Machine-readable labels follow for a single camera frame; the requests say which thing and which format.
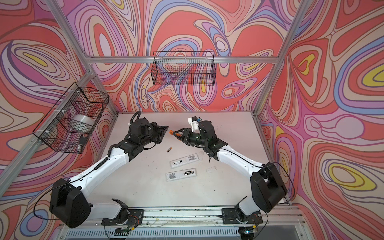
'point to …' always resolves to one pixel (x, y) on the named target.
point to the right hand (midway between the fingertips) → (175, 138)
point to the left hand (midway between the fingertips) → (171, 124)
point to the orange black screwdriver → (172, 133)
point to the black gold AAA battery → (169, 149)
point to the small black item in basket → (83, 140)
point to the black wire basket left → (69, 126)
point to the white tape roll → (85, 119)
